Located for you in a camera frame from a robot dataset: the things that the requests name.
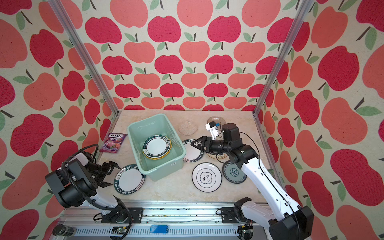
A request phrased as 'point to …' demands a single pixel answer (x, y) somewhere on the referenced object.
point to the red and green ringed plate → (155, 146)
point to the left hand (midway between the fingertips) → (117, 174)
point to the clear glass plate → (188, 128)
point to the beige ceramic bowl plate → (219, 156)
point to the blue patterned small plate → (232, 173)
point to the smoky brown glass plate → (217, 119)
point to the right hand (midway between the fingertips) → (198, 144)
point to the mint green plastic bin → (161, 124)
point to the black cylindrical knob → (61, 229)
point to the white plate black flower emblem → (206, 177)
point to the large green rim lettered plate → (129, 179)
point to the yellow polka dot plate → (170, 144)
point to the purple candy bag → (112, 142)
